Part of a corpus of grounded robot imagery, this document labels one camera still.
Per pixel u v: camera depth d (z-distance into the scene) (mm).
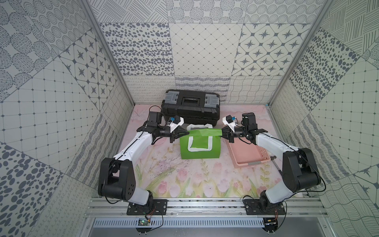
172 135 705
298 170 452
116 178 428
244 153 933
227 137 780
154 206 732
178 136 750
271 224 724
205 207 761
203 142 810
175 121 684
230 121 730
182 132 755
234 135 748
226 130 761
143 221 716
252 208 731
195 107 954
